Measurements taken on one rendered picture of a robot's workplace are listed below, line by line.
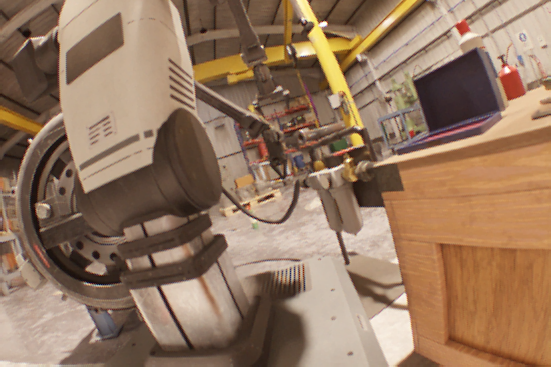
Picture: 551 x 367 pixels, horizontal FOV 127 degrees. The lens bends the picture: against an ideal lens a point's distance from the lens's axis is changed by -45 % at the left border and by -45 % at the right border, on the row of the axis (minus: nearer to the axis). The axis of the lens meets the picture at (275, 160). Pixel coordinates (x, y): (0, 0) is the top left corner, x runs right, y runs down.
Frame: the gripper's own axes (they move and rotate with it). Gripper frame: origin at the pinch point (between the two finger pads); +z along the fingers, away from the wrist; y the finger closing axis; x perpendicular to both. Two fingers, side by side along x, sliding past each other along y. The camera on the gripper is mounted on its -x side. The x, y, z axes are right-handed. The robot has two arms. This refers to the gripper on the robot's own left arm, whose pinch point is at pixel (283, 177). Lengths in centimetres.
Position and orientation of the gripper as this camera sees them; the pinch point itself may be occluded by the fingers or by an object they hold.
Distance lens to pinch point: 100.3
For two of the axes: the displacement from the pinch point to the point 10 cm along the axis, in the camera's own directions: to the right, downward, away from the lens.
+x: -9.3, 3.3, 1.5
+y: 1.5, -0.1, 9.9
